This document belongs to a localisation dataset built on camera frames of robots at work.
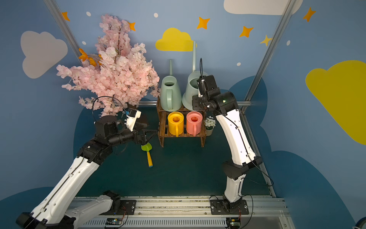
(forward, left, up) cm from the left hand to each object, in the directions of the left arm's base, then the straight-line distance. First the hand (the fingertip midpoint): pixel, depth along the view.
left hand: (150, 126), depth 67 cm
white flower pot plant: (+20, -33, -21) cm, 44 cm away
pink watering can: (+11, -21, -8) cm, 25 cm away
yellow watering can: (+9, -11, -8) cm, 16 cm away
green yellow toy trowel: (+6, +9, -32) cm, 34 cm away
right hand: (+13, -24, +5) cm, 28 cm away
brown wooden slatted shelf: (+16, -2, -20) cm, 26 cm away
